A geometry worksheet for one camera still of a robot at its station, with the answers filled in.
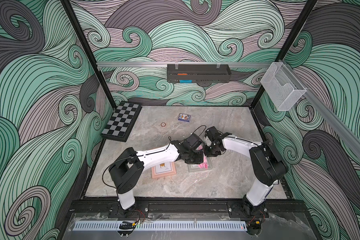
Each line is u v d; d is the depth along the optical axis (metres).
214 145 0.70
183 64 0.92
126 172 0.45
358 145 0.51
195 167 0.84
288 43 0.84
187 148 0.66
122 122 1.07
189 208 0.74
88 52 0.87
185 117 1.11
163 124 1.10
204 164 0.80
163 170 0.86
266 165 0.47
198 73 0.95
